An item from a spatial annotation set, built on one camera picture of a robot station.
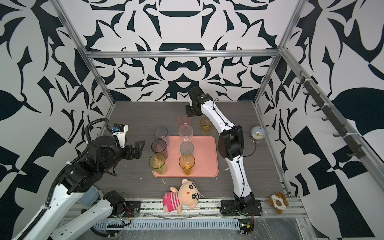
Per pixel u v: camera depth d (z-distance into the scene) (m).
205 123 1.04
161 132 0.87
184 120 1.01
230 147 0.58
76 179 0.43
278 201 0.74
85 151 0.48
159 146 0.89
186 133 0.85
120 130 0.56
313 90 0.65
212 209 0.76
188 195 0.71
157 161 0.80
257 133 0.95
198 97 0.70
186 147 0.82
